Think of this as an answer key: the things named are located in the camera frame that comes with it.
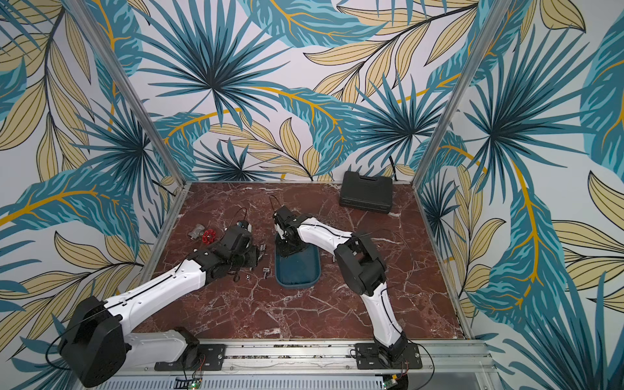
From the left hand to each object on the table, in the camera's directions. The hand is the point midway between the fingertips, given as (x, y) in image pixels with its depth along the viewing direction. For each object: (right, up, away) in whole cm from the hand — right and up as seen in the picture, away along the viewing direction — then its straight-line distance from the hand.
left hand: (253, 255), depth 84 cm
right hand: (+10, 0, +10) cm, 14 cm away
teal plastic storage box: (+16, -7, +8) cm, 20 cm away
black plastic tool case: (+48, +23, +30) cm, 61 cm away
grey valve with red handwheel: (-21, +5, +11) cm, 24 cm away
